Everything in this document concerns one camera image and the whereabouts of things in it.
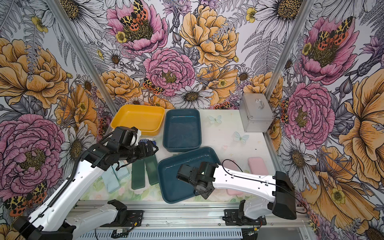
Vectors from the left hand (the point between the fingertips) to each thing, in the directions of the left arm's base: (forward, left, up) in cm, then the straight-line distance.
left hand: (149, 156), depth 72 cm
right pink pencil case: (+4, -59, -21) cm, 63 cm away
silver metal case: (+35, -62, -7) cm, 72 cm away
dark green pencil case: (0, +12, -22) cm, 25 cm away
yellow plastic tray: (+44, +13, -22) cm, 50 cm away
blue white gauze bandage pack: (+1, -1, +11) cm, 11 cm away
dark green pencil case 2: (+5, +4, -20) cm, 22 cm away
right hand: (-12, -22, -10) cm, 27 cm away
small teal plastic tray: (+33, -12, -21) cm, 41 cm away
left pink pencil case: (-11, -35, +14) cm, 39 cm away
